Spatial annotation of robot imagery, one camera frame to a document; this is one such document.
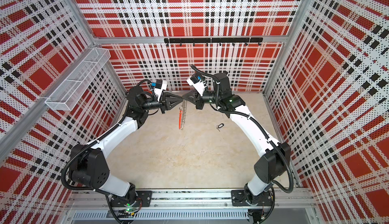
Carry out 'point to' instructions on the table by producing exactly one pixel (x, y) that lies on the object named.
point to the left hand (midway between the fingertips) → (181, 100)
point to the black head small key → (219, 126)
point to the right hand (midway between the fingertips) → (184, 97)
